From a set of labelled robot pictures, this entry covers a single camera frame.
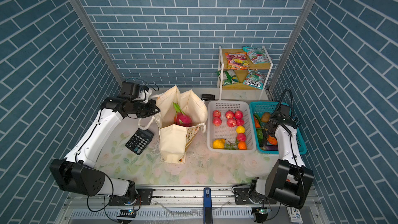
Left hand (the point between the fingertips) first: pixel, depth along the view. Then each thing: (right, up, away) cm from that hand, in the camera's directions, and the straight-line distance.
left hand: (161, 109), depth 78 cm
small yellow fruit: (+44, -13, +15) cm, 48 cm away
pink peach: (+43, -17, +11) cm, 48 cm away
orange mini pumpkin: (+61, -19, +10) cm, 64 cm away
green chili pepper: (+57, -6, +25) cm, 63 cm away
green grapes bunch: (+37, -22, +9) cm, 44 cm away
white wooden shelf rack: (+44, +24, +30) cm, 58 cm away
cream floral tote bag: (+8, -15, -4) cm, 17 cm away
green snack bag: (+39, +20, +25) cm, 50 cm away
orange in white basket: (+43, -21, +9) cm, 49 cm away
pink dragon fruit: (+9, -6, +9) cm, 14 cm away
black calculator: (-17, -21, +13) cm, 30 cm away
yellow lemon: (+30, -20, +7) cm, 37 cm away
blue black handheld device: (+24, -44, -8) cm, 51 cm away
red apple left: (+30, -9, +19) cm, 36 cm away
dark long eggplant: (+59, -22, +9) cm, 64 cm away
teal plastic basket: (+70, 0, +34) cm, 78 cm away
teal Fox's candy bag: (+55, +19, +24) cm, 63 cm away
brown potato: (+61, -6, +21) cm, 65 cm away
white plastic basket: (+38, -13, +20) cm, 45 cm away
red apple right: (+30, -4, +23) cm, 38 cm away
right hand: (+61, -11, +6) cm, 62 cm away
